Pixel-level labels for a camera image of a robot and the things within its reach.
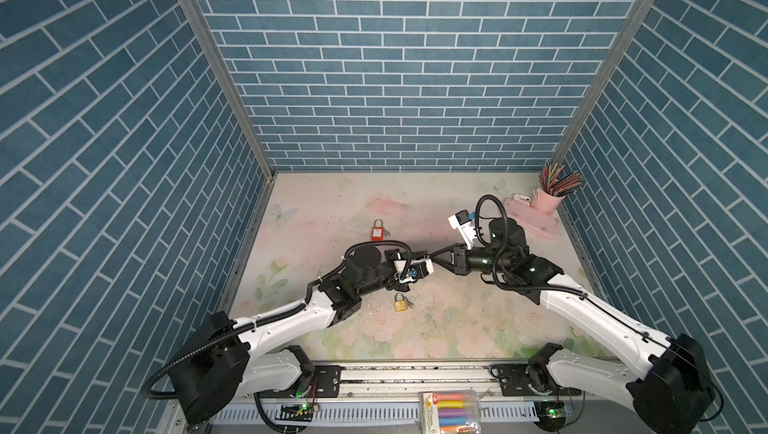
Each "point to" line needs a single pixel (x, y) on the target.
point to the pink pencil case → (539, 223)
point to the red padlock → (378, 233)
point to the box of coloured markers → (449, 412)
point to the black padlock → (423, 270)
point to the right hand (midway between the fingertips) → (429, 255)
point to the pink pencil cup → (544, 202)
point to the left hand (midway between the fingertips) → (425, 256)
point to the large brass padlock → (400, 305)
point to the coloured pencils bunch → (555, 180)
